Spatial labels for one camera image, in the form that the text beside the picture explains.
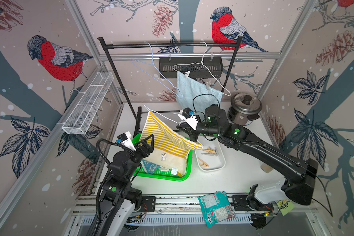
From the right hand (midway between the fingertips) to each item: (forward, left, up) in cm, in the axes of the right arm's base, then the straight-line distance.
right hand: (179, 123), depth 65 cm
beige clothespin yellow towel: (+3, -19, -32) cm, 37 cm away
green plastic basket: (-19, +16, -9) cm, 26 cm away
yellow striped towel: (+1, +6, -29) cm, 30 cm away
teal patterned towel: (-9, +18, -31) cm, 37 cm away
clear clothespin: (+4, -22, -33) cm, 40 cm away
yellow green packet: (-25, -55, -34) cm, 69 cm away
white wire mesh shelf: (+10, +51, -3) cm, 52 cm away
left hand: (-3, +13, -6) cm, 14 cm away
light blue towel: (+28, -7, -7) cm, 30 cm away
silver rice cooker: (+27, -42, -17) cm, 53 cm away
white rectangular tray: (-1, -19, -35) cm, 40 cm away
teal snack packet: (-28, -19, -31) cm, 45 cm away
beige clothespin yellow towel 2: (-6, -15, -33) cm, 36 cm away
